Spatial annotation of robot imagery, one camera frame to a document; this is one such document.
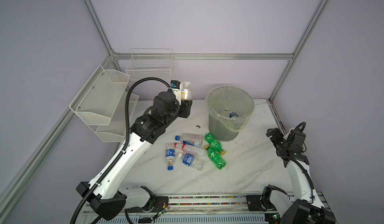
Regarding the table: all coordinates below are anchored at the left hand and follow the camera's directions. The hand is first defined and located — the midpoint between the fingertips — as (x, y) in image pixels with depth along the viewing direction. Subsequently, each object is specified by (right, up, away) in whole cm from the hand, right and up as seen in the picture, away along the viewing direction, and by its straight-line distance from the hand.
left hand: (185, 103), depth 66 cm
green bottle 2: (+17, -30, +18) cm, 39 cm away
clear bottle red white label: (+5, -26, +20) cm, 34 cm away
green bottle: (+16, -23, +24) cm, 37 cm away
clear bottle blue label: (+29, -5, +30) cm, 42 cm away
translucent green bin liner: (+28, 0, +29) cm, 40 cm away
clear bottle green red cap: (+25, -4, +33) cm, 41 cm away
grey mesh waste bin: (+20, -16, +24) cm, 35 cm away
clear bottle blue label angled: (+4, -32, +16) cm, 36 cm away
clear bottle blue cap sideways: (+3, -22, +30) cm, 37 cm away
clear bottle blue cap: (-10, -29, +20) cm, 37 cm away
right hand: (+47, -16, +17) cm, 52 cm away
